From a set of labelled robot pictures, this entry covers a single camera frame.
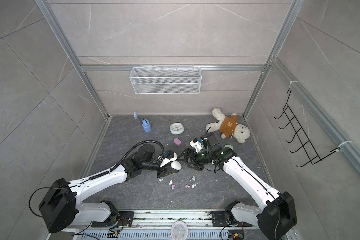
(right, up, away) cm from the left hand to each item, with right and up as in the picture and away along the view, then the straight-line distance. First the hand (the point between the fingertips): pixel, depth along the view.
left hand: (177, 163), depth 76 cm
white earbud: (-4, -13, +10) cm, 17 cm away
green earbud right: (+9, -11, +10) cm, 18 cm away
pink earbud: (-3, -15, +8) cm, 17 cm away
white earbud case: (0, 0, -4) cm, 4 cm away
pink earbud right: (+6, -15, +8) cm, 18 cm away
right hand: (+3, +2, -3) cm, 4 cm away
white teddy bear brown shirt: (+36, +19, +28) cm, 49 cm away
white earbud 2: (+9, -15, +8) cm, 19 cm away
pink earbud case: (-1, +9, +25) cm, 27 cm away
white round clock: (+1, -30, -7) cm, 31 cm away
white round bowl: (-1, +18, +33) cm, 37 cm away
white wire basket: (-10, +51, +25) cm, 58 cm away
